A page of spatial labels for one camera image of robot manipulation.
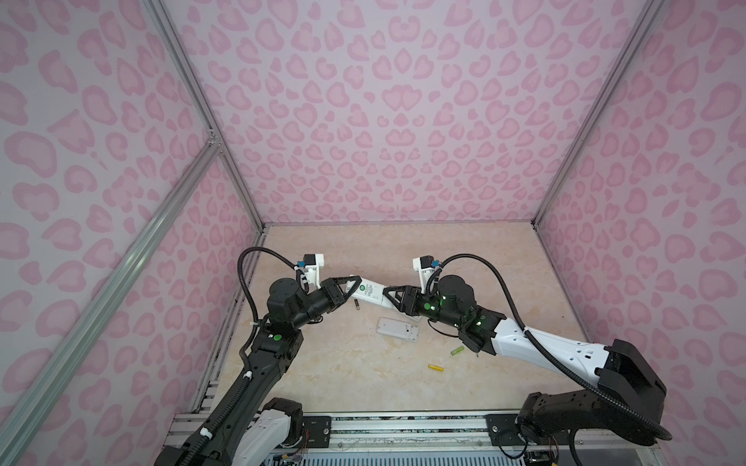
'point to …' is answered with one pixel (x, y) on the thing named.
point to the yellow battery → (436, 368)
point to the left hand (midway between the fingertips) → (361, 278)
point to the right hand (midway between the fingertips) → (388, 292)
